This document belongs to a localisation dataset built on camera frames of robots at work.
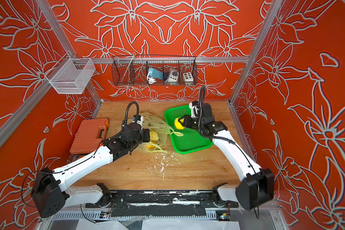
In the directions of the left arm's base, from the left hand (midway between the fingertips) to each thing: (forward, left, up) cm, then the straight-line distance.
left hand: (150, 129), depth 80 cm
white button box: (+37, -21, +11) cm, 43 cm away
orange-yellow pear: (-3, +1, -15) cm, 15 cm away
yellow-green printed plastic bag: (+6, -4, -12) cm, 14 cm away
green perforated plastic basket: (+5, -26, -18) cm, 32 cm away
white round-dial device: (+33, -11, +14) cm, 38 cm away
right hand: (+3, -15, +6) cm, 17 cm away
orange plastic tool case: (+3, +43, -14) cm, 46 cm away
